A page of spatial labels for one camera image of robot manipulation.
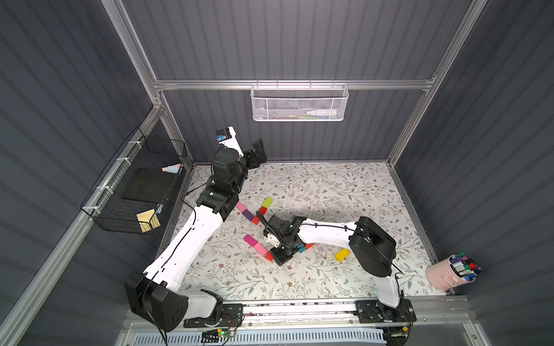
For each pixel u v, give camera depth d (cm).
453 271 72
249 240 92
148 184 75
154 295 38
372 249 51
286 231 67
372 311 74
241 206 102
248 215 96
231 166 50
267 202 105
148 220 60
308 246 89
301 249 90
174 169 82
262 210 102
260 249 88
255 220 94
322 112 92
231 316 73
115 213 67
